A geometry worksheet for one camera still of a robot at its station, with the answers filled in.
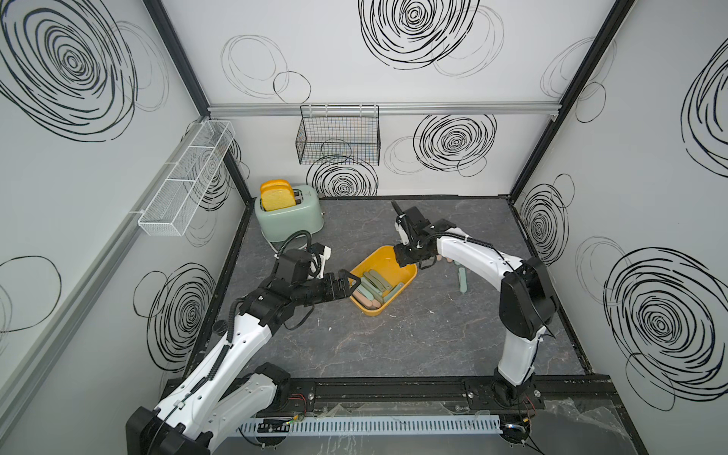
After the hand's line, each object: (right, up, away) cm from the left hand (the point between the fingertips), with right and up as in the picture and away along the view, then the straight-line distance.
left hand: (349, 284), depth 73 cm
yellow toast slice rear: (-26, +30, +22) cm, 46 cm away
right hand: (+17, +5, +17) cm, 25 cm away
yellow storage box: (+11, +2, +26) cm, 28 cm away
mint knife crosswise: (+13, -6, +18) cm, 23 cm away
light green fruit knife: (+10, -4, +23) cm, 25 cm away
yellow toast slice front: (-26, +25, +20) cm, 41 cm away
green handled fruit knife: (+8, -5, +20) cm, 23 cm away
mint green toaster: (-26, +15, +21) cm, 37 cm away
